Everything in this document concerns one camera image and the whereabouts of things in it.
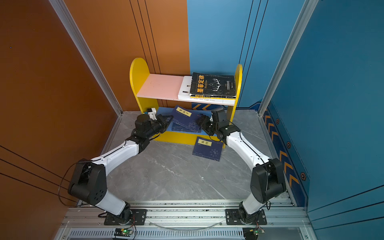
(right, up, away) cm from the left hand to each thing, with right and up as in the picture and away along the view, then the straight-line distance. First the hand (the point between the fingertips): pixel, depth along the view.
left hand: (174, 114), depth 81 cm
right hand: (+12, -5, +2) cm, 13 cm away
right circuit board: (+38, -58, -10) cm, 70 cm away
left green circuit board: (-24, -57, -10) cm, 63 cm away
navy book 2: (+1, -7, +9) cm, 11 cm away
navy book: (+6, -1, +6) cm, 8 cm away
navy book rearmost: (+20, -21, +17) cm, 33 cm away
